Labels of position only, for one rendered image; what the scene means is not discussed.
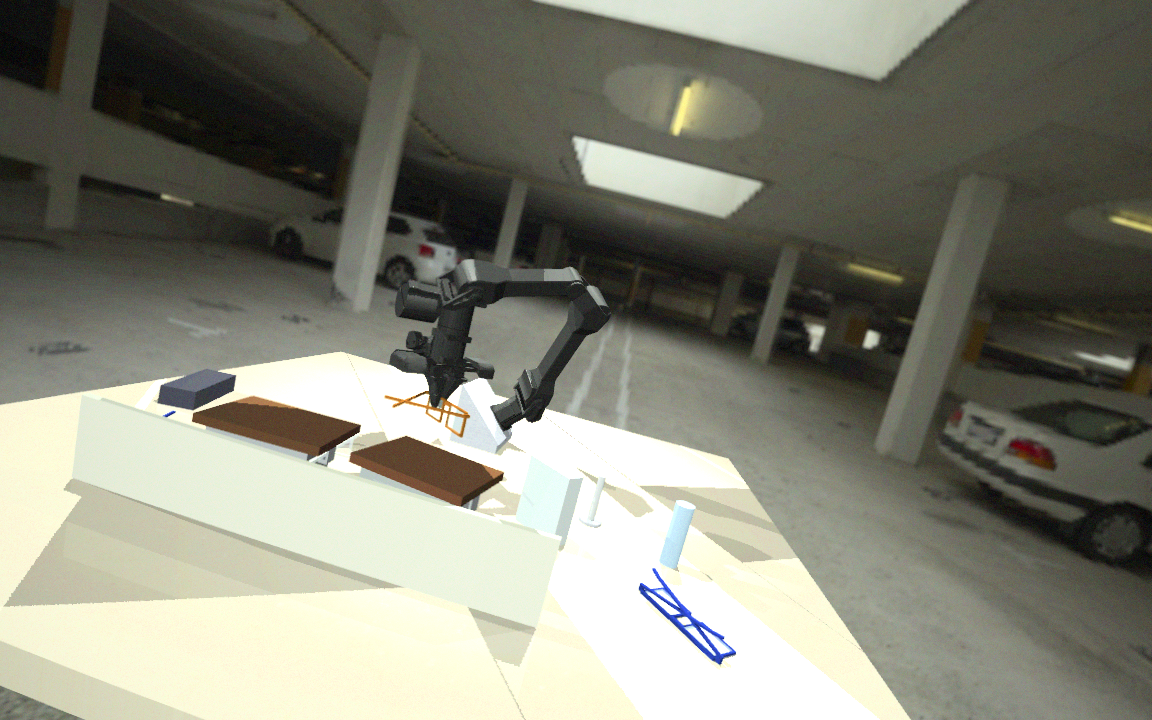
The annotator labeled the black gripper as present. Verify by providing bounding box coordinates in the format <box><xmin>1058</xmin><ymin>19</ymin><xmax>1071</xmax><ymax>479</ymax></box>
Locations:
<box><xmin>389</xmin><ymin>324</ymin><xmax>495</xmax><ymax>408</ymax></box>

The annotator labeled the white rectangular panel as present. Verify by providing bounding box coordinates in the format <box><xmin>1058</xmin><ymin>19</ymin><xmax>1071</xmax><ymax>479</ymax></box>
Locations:
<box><xmin>71</xmin><ymin>393</ymin><xmax>561</xmax><ymax>628</ymax></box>

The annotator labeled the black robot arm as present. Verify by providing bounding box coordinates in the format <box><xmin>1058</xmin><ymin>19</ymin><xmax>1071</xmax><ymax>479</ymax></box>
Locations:
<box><xmin>395</xmin><ymin>259</ymin><xmax>611</xmax><ymax>431</ymax></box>

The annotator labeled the light blue cylinder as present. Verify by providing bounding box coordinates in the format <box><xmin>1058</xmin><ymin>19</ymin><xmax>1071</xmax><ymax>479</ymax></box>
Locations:
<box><xmin>659</xmin><ymin>500</ymin><xmax>695</xmax><ymax>568</ymax></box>

